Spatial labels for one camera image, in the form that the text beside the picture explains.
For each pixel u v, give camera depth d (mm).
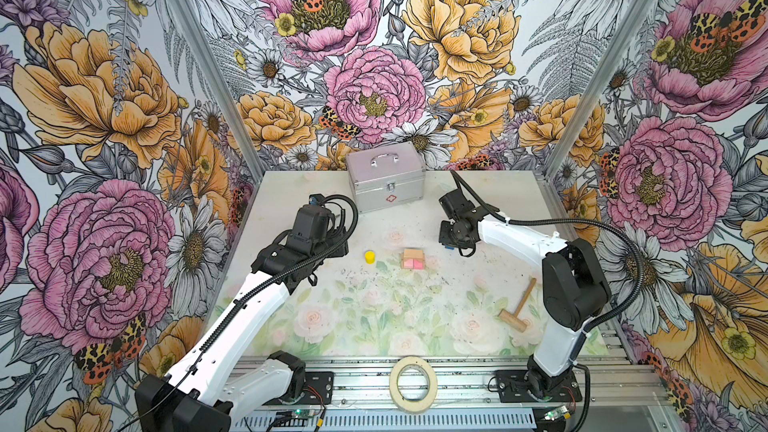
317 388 744
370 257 965
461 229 706
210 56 879
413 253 967
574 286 484
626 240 486
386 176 1041
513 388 731
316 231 586
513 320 834
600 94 965
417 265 944
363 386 761
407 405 698
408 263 941
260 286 465
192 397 376
